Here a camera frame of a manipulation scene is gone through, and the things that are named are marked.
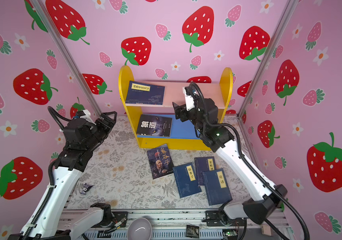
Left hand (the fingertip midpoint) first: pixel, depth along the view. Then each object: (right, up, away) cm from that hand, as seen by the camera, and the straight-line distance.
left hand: (115, 116), depth 67 cm
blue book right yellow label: (+51, -39, +17) cm, 67 cm away
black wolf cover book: (+13, -4, +26) cm, 29 cm away
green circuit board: (+54, -56, +4) cm, 78 cm away
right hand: (+30, +7, -3) cm, 31 cm away
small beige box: (+71, -54, +2) cm, 89 cm away
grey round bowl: (+10, -54, +3) cm, 55 cm away
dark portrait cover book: (+18, -26, +27) cm, 41 cm away
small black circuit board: (+36, -54, +2) cm, 65 cm away
